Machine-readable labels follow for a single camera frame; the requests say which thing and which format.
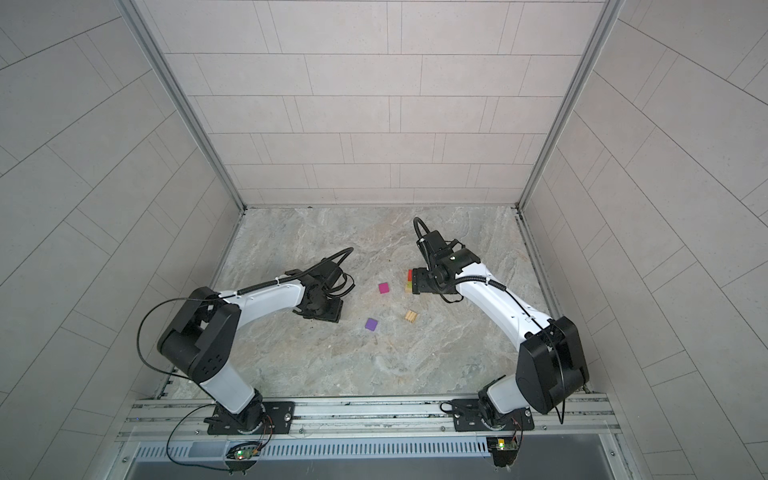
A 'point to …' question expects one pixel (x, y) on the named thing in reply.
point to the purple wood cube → (371, 324)
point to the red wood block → (410, 275)
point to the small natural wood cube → (411, 316)
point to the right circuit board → (502, 443)
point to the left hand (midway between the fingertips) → (341, 311)
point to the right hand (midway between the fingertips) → (424, 285)
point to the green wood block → (410, 284)
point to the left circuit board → (244, 454)
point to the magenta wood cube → (383, 287)
